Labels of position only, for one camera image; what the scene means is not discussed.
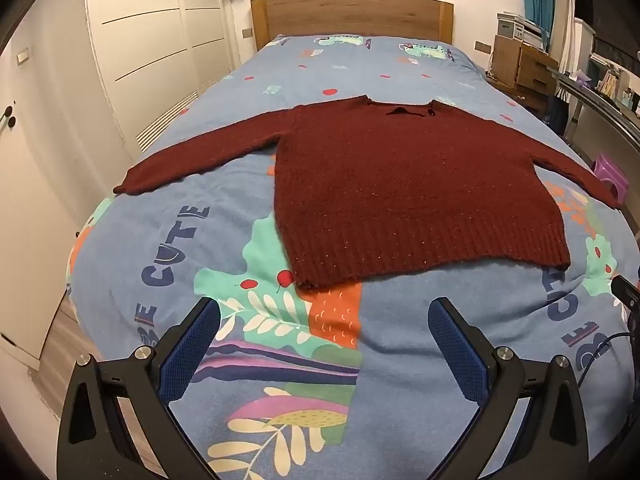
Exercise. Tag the books on desk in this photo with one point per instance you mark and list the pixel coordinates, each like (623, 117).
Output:
(612, 82)

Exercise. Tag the white shelf cabinet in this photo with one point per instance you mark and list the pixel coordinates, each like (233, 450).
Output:
(582, 47)

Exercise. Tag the white wardrobe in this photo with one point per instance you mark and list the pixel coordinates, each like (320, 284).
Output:
(145, 35)

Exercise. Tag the bed with blue printed sheet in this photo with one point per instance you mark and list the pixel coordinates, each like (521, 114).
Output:
(225, 200)

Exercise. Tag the white printer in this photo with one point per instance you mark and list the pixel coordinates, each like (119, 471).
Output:
(510, 25)

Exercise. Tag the dark blue bag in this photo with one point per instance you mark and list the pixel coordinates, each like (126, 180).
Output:
(556, 112)

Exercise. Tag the purple tissue box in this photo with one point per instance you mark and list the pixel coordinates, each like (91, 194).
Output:
(580, 80)

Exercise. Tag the purple plastic stool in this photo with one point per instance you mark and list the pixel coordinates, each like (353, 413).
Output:
(607, 172)

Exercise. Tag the wooden headboard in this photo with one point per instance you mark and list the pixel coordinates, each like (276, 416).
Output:
(350, 15)

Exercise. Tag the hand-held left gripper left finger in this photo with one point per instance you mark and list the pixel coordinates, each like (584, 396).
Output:
(192, 350)

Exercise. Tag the white wall switch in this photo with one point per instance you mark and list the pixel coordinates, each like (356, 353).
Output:
(23, 55)

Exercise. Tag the dark red knit sweater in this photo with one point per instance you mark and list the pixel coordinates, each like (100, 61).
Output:
(400, 185)

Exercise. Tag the teal curtain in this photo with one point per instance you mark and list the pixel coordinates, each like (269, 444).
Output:
(537, 0)

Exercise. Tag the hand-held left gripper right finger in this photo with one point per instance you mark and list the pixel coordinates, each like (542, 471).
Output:
(460, 355)

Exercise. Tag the grey wall socket plate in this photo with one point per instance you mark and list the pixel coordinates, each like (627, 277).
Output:
(481, 46)
(247, 33)

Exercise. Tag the wooden drawer cabinet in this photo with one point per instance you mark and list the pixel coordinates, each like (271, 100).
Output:
(530, 67)

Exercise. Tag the grey desk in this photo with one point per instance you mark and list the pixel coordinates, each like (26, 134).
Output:
(595, 97)

